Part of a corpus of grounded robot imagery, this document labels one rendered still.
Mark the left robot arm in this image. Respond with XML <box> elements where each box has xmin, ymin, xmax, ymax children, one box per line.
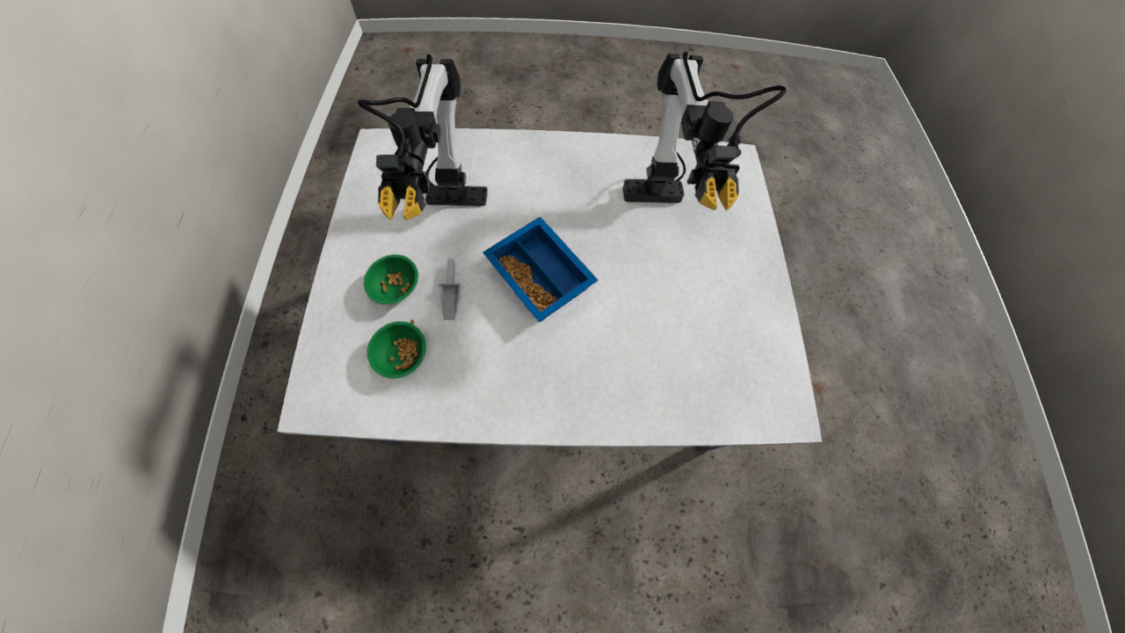
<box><xmin>624</xmin><ymin>54</ymin><xmax>743</xmax><ymax>199</ymax></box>

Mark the green bowl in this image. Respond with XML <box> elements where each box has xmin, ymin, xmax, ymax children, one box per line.
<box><xmin>367</xmin><ymin>322</ymin><xmax>426</xmax><ymax>379</ymax></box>
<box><xmin>365</xmin><ymin>254</ymin><xmax>419</xmax><ymax>304</ymax></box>

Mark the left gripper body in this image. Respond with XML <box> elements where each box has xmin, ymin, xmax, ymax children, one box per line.
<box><xmin>686</xmin><ymin>150</ymin><xmax>740</xmax><ymax>204</ymax></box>

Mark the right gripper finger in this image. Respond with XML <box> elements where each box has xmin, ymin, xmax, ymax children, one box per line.
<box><xmin>378</xmin><ymin>186</ymin><xmax>398</xmax><ymax>220</ymax></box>
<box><xmin>403</xmin><ymin>188</ymin><xmax>421</xmax><ymax>220</ymax></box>

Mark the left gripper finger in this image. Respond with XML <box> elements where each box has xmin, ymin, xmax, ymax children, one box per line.
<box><xmin>700</xmin><ymin>178</ymin><xmax>717</xmax><ymax>210</ymax></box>
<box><xmin>718</xmin><ymin>178</ymin><xmax>739</xmax><ymax>211</ymax></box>

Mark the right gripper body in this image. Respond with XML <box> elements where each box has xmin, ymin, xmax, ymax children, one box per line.
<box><xmin>378</xmin><ymin>156</ymin><xmax>431</xmax><ymax>212</ymax></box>

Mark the grey metal scoop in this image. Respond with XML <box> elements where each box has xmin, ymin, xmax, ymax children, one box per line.
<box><xmin>439</xmin><ymin>257</ymin><xmax>460</xmax><ymax>320</ymax></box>

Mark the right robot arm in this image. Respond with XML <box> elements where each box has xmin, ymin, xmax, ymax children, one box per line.
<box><xmin>375</xmin><ymin>58</ymin><xmax>488</xmax><ymax>205</ymax></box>

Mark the blue box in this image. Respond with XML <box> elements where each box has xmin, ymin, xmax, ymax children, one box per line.
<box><xmin>483</xmin><ymin>217</ymin><xmax>599</xmax><ymax>322</ymax></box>

